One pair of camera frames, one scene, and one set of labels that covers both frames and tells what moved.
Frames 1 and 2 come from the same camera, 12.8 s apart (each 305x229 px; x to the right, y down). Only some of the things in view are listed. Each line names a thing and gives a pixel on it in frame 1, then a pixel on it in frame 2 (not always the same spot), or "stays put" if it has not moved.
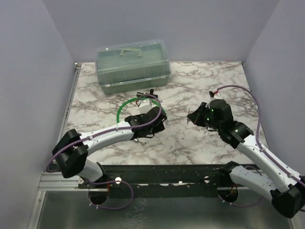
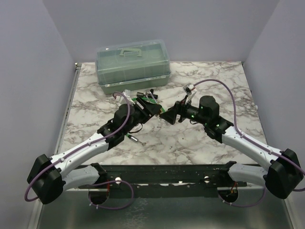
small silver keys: x=142 y=143 stays put
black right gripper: x=196 y=117 → x=179 y=108
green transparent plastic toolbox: x=129 y=66 stays put
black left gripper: x=159 y=128 → x=149 y=110
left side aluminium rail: x=69 y=101 stays put
